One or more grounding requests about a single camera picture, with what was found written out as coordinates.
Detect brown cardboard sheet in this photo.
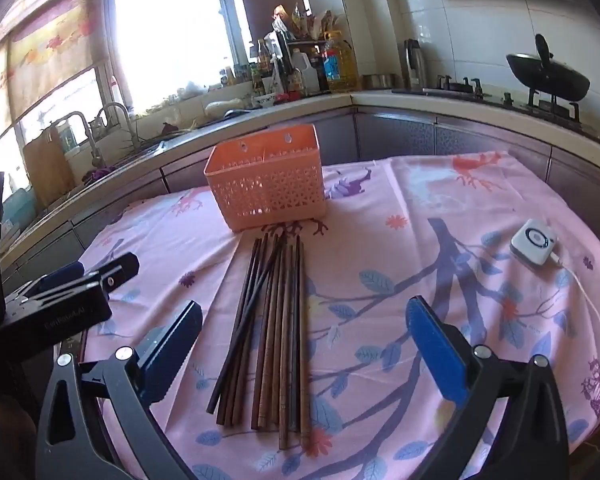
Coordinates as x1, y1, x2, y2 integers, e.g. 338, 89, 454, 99
237, 0, 301, 43

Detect yellow cooking oil bottle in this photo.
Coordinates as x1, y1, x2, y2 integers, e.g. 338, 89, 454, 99
325, 30, 358, 93

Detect orange plastic basket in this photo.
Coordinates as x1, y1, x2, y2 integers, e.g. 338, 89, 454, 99
203, 124, 323, 232

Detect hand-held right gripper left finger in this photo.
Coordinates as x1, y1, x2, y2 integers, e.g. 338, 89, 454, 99
36, 300, 204, 480

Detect white square device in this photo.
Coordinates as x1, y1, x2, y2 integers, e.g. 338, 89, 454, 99
510, 218, 561, 266

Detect green carton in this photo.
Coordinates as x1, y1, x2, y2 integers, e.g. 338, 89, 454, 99
55, 122, 78, 153

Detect grey kitchen cabinets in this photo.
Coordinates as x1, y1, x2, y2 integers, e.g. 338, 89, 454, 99
0, 105, 600, 281

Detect row of condiment bottles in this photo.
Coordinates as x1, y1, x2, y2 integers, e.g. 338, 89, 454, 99
220, 2, 331, 98

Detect white plastic jug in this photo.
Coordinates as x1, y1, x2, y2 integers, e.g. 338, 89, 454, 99
290, 49, 321, 97

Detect small steel pot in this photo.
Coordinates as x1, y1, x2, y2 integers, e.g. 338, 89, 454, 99
362, 73, 397, 92

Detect black wok with lid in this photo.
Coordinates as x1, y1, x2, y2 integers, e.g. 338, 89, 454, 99
506, 34, 592, 103

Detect printed window blind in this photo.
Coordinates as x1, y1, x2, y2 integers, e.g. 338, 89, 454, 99
0, 0, 111, 161

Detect curved steel faucet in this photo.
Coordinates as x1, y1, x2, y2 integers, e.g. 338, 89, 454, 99
55, 111, 101, 166
97, 102, 141, 151

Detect black gas stove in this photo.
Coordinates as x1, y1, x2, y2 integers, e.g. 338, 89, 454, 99
392, 77, 600, 146

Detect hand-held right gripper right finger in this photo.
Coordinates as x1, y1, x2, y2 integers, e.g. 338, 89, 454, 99
405, 296, 571, 480

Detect bundle of wooden chopsticks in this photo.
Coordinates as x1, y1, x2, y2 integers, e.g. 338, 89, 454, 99
206, 232, 312, 451

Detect steel kettle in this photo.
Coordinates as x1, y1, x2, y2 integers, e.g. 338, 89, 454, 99
404, 38, 427, 91

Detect white cable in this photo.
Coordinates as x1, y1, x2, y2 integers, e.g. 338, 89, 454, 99
552, 252, 600, 411

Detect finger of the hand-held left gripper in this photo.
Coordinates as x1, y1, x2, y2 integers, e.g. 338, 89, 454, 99
82, 253, 140, 295
10, 261, 87, 301

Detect wooden cutting board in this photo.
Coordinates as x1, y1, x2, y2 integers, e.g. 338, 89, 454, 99
22, 127, 76, 208

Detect pink floral tablecloth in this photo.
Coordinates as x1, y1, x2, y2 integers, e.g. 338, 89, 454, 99
77, 150, 600, 480

